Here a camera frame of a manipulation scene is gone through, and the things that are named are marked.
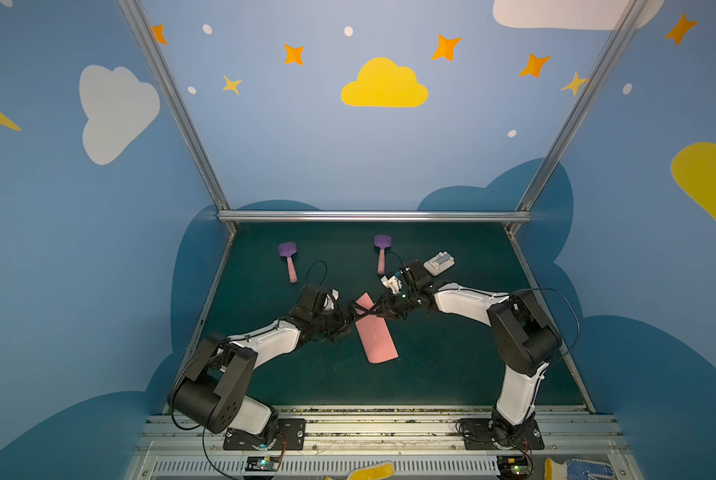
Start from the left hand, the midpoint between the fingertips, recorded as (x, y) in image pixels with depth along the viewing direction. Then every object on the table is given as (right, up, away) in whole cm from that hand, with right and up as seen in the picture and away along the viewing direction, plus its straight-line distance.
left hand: (363, 321), depth 86 cm
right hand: (+2, +3, +4) cm, 5 cm away
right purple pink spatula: (+8, +24, +29) cm, 39 cm away
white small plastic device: (+29, +16, +24) cm, 40 cm away
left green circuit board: (-25, -32, -14) cm, 42 cm away
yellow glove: (+4, -32, -16) cm, 36 cm away
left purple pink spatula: (-28, +22, +26) cm, 44 cm away
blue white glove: (+51, -32, -16) cm, 62 cm away
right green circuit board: (+37, -32, -14) cm, 51 cm away
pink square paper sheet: (+4, -6, +8) cm, 11 cm away
